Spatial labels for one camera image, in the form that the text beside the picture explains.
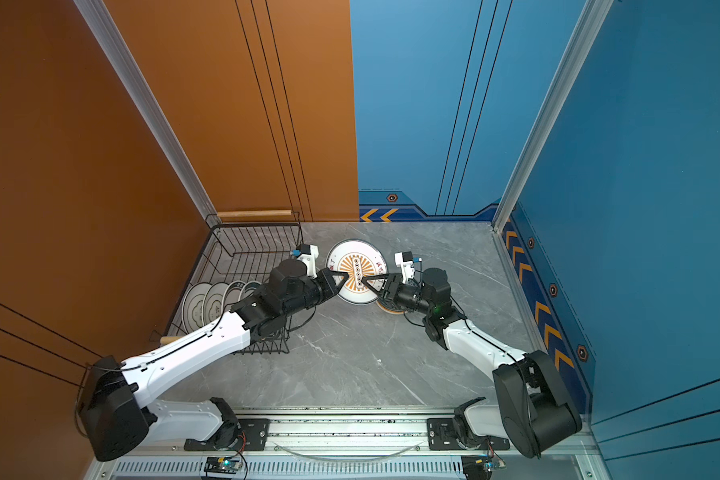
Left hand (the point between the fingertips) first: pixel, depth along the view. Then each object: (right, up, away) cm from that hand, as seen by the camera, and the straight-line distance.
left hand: (352, 273), depth 74 cm
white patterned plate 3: (-40, -9, +11) cm, 43 cm away
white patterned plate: (+2, +3, +5) cm, 6 cm away
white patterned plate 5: (-30, -5, +11) cm, 33 cm away
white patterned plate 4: (-35, -7, +10) cm, 37 cm away
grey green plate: (+10, -12, +20) cm, 26 cm away
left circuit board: (-31, -46, -3) cm, 55 cm away
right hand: (+3, -4, +2) cm, 5 cm away
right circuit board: (+31, -45, -4) cm, 55 cm away
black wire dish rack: (-46, +2, +34) cm, 57 cm away
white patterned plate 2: (-46, -10, +9) cm, 48 cm away
